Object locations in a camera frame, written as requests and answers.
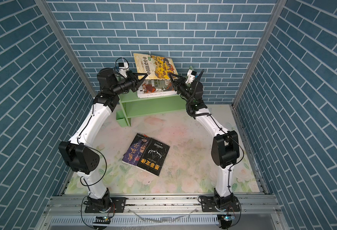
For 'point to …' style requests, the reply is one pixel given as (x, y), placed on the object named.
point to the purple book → (133, 154)
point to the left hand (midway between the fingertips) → (151, 75)
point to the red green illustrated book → (154, 86)
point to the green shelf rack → (131, 107)
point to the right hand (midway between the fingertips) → (170, 75)
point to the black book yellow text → (153, 156)
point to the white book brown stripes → (140, 94)
